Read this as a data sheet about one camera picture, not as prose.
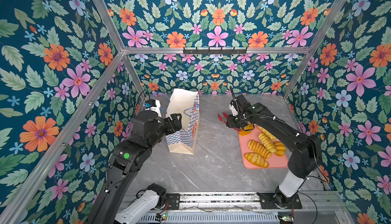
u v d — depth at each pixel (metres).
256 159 0.83
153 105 0.54
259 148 0.88
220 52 0.91
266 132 0.57
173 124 0.55
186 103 0.88
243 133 0.93
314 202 0.76
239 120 0.71
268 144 0.86
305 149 0.44
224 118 0.89
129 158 0.39
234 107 0.70
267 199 0.73
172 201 0.74
